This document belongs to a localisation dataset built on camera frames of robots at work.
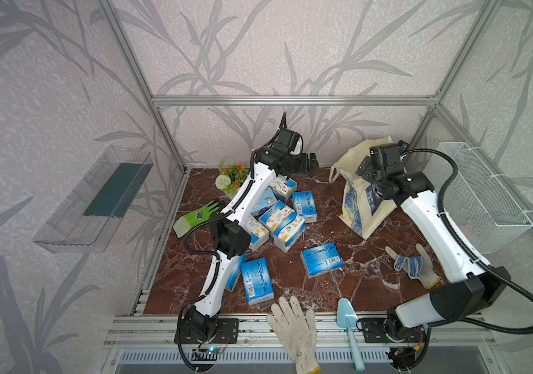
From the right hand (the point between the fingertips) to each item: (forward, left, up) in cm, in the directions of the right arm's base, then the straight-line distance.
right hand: (373, 168), depth 77 cm
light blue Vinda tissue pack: (+7, +38, -26) cm, 46 cm away
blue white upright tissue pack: (+4, +22, -25) cm, 33 cm away
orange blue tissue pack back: (+13, +31, -24) cm, 41 cm away
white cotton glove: (-43, +26, -29) cm, 58 cm away
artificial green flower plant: (+11, +53, -15) cm, 56 cm away
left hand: (+7, +20, -5) cm, 22 cm away
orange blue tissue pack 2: (-3, +34, -24) cm, 42 cm away
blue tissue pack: (-21, +17, -24) cm, 37 cm away
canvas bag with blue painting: (-5, 0, -16) cm, 17 cm away
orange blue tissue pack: (-12, +29, -23) cm, 38 cm away
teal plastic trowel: (-39, +10, -31) cm, 50 cm away
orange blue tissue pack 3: (-11, +40, -24) cm, 48 cm away
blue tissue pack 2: (-26, +48, -26) cm, 60 cm away
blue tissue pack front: (-29, +40, -24) cm, 54 cm away
